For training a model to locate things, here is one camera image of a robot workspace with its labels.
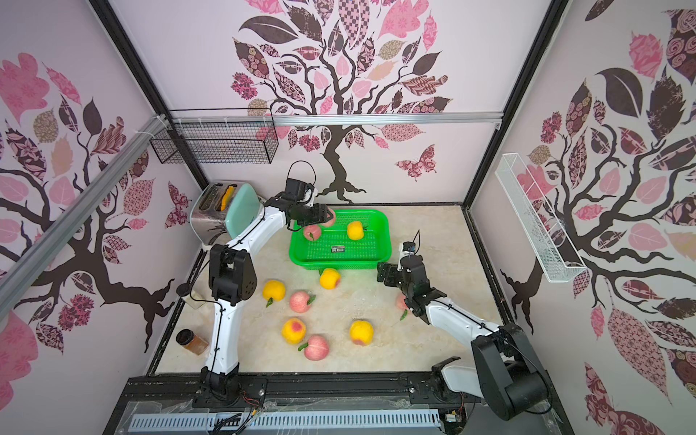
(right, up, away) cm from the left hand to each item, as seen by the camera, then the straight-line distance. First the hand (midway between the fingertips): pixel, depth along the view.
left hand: (322, 219), depth 99 cm
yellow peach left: (-16, -25, -9) cm, 30 cm away
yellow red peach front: (-6, -34, -20) cm, 40 cm away
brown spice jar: (-35, -35, -24) cm, 55 cm away
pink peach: (-5, -5, +5) cm, 8 cm away
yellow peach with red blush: (+12, -4, +7) cm, 15 cm away
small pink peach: (+27, -27, -13) cm, 41 cm away
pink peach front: (+1, -38, -23) cm, 44 cm away
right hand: (+23, -17, -10) cm, 30 cm away
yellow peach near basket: (+4, -21, -7) cm, 22 cm away
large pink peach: (+3, -2, -3) cm, 5 cm away
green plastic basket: (+21, -10, +7) cm, 24 cm away
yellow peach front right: (+14, -35, -19) cm, 43 cm away
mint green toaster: (-35, +3, -3) cm, 35 cm away
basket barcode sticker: (+5, -12, +7) cm, 15 cm away
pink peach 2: (-5, -27, -14) cm, 31 cm away
